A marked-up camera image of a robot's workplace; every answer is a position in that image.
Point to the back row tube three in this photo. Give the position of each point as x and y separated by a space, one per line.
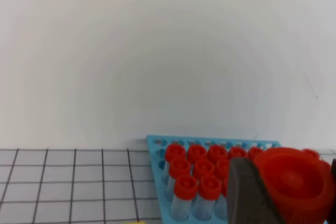
216 152

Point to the blue tube rack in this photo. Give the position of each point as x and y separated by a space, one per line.
157 145

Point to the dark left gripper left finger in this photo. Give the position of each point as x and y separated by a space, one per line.
249 198

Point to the yellow foam cube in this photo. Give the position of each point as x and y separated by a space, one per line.
136 222

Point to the back row tube four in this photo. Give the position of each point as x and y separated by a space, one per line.
237 151

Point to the row tube three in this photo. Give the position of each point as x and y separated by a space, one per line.
222 168
216 152
221 204

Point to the middle row tube three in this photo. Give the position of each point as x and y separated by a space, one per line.
222 168

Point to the red capped clear tube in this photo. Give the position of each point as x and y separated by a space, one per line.
307 185

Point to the back row tube two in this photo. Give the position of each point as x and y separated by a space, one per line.
196 152

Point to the row tube two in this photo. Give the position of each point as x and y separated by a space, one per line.
203 167
209 190
196 152

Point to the middle row tube two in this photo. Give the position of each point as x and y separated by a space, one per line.
203 167

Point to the front row tube two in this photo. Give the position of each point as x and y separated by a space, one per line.
209 190

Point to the middle row tube one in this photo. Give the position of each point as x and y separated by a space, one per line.
173 169

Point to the white grid cloth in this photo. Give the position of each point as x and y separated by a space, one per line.
77 186

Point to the back row tube eight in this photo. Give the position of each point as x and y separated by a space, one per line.
312 153

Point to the front row tube three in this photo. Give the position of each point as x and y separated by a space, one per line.
221 204

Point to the row tube one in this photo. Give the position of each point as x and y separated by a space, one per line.
174 151
173 169
185 190

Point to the back row tube five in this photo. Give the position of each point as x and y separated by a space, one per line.
253 152

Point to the back row tube one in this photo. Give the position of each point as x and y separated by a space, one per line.
174 151

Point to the front row tube one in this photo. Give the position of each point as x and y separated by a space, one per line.
185 190

